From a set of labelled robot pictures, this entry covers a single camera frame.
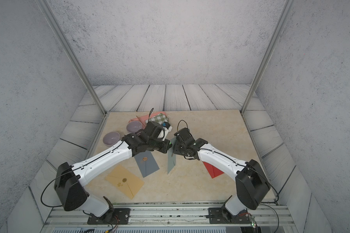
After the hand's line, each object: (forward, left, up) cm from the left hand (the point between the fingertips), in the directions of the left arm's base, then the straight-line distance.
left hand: (174, 146), depth 77 cm
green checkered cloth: (+37, +11, -18) cm, 43 cm away
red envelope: (-6, -23, -19) cm, 30 cm away
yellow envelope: (-9, +31, -20) cm, 38 cm away
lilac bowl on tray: (+29, +31, -17) cm, 45 cm away
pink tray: (+38, +26, -18) cm, 49 cm away
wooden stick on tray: (+34, +26, -17) cm, 46 cm away
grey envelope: (+1, +18, -21) cm, 28 cm away
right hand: (+2, -1, -6) cm, 7 cm away
